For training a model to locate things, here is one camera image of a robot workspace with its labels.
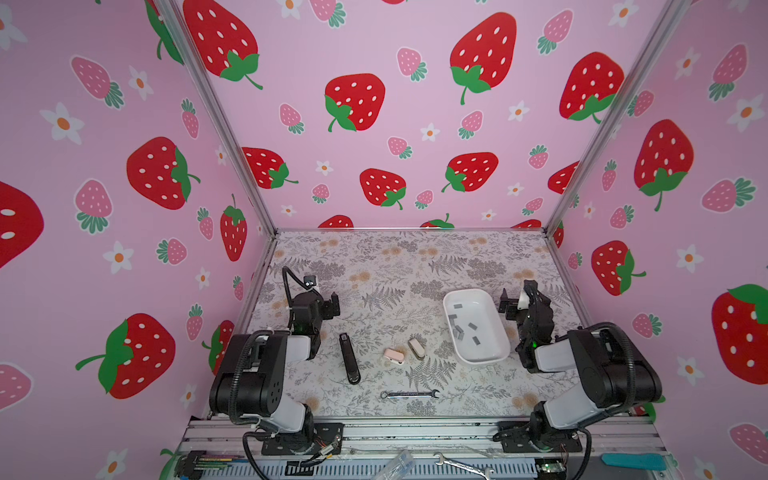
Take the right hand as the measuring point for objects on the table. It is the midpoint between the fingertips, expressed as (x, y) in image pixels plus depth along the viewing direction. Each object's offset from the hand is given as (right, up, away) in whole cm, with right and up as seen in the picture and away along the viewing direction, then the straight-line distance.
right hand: (523, 290), depth 91 cm
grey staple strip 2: (-15, -16, 0) cm, 21 cm away
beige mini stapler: (-33, -17, -4) cm, 38 cm away
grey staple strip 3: (-15, -12, +2) cm, 19 cm away
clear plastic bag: (-39, -39, -22) cm, 60 cm away
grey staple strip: (-20, -14, +2) cm, 24 cm away
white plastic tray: (-11, -7, +7) cm, 15 cm away
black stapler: (-52, -20, -7) cm, 57 cm away
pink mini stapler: (-40, -19, -5) cm, 44 cm away
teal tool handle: (+22, -39, -20) cm, 49 cm away
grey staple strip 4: (-19, -6, +8) cm, 21 cm away
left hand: (-64, -1, +4) cm, 65 cm away
